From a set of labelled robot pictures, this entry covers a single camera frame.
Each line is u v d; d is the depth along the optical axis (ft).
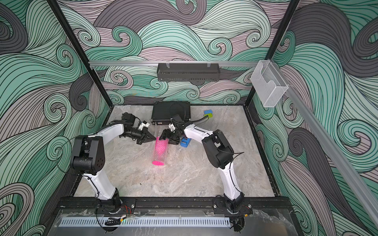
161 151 2.85
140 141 2.68
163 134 2.85
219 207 2.39
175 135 2.71
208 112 3.75
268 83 2.54
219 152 1.79
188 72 3.13
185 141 3.07
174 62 3.09
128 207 2.37
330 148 1.68
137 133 2.63
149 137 2.80
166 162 2.82
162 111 3.60
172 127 2.97
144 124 2.92
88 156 1.62
